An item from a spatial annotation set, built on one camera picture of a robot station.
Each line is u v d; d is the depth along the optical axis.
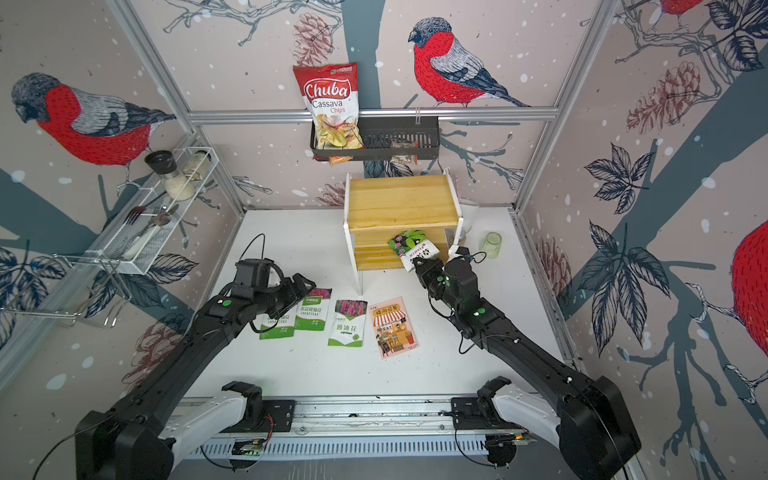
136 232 0.72
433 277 0.69
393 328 0.88
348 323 0.89
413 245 0.83
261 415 0.69
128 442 0.37
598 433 0.39
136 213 0.71
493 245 1.03
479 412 0.73
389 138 1.07
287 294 0.71
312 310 0.92
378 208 0.75
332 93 0.81
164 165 0.73
